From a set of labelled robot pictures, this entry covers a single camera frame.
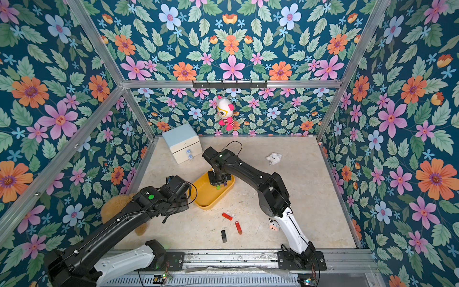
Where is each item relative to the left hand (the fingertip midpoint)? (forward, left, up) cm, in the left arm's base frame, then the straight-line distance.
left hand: (188, 204), depth 76 cm
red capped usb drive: (-2, -16, -14) cm, 21 cm away
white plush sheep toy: (+29, -44, -10) cm, 54 cm away
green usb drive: (+10, -12, -5) cm, 17 cm away
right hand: (+13, -11, -5) cm, 18 cm away
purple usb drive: (+16, -15, -12) cm, 25 cm away
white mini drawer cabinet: (+37, +6, +1) cm, 37 cm away
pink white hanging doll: (+47, -18, +12) cm, 52 cm away
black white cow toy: (-8, -37, -12) cm, 40 cm away
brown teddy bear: (0, +26, +7) cm, 27 cm away
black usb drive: (-11, -14, -14) cm, 22 cm away
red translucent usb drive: (-7, -21, -13) cm, 26 cm away
